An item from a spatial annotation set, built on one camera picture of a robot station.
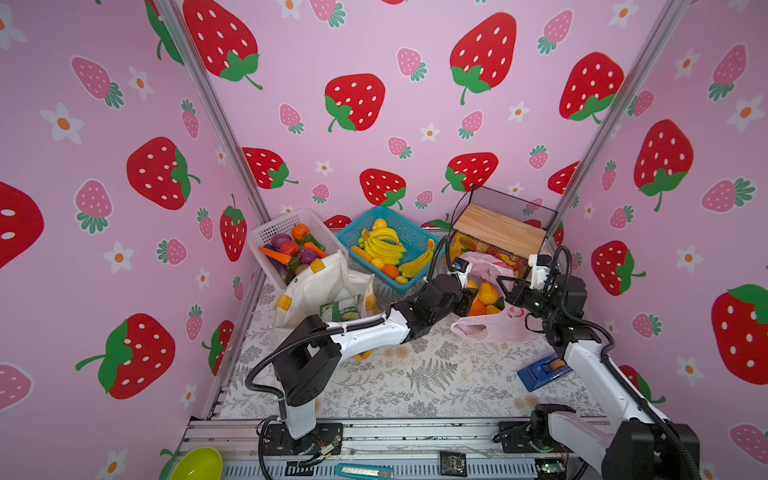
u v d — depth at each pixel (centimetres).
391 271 101
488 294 95
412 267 108
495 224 101
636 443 39
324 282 88
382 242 114
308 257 105
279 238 111
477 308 93
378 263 104
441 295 61
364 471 70
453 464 69
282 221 114
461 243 107
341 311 84
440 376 84
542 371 80
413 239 113
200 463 69
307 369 46
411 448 73
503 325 76
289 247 108
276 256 104
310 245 111
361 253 108
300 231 114
